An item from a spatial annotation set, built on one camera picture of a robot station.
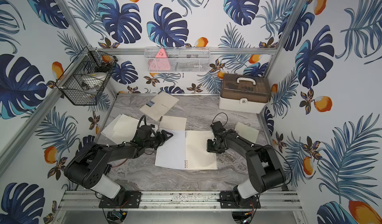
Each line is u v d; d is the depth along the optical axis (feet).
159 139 2.68
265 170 1.46
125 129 3.32
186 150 3.02
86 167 1.50
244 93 3.20
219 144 2.23
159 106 3.76
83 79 2.62
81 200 2.51
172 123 3.38
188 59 3.29
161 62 2.95
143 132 2.41
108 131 3.33
